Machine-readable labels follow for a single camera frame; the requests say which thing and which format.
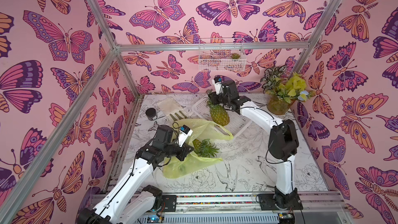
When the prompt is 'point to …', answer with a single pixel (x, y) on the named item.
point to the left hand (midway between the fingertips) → (193, 147)
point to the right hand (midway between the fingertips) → (211, 92)
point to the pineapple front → (203, 148)
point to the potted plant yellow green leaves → (283, 89)
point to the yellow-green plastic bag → (202, 131)
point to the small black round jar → (151, 114)
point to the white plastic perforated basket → (236, 124)
